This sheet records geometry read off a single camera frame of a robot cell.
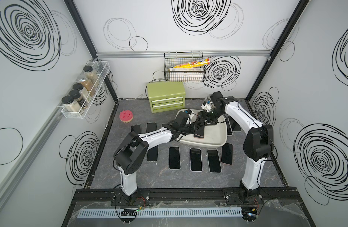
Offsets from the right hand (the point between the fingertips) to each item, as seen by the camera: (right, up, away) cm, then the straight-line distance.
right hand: (200, 122), depth 88 cm
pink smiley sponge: (-53, +4, +18) cm, 56 cm away
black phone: (-3, -23, -2) cm, 23 cm away
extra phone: (+17, -20, +1) cm, 26 cm away
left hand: (0, -3, -2) cm, 4 cm away
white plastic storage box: (+11, -10, +9) cm, 18 cm away
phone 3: (+9, -25, +1) cm, 26 cm away
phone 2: (-17, -22, -1) cm, 27 cm away
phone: (-31, -20, +1) cm, 37 cm away
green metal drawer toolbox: (-24, +18, +12) cm, 32 cm away
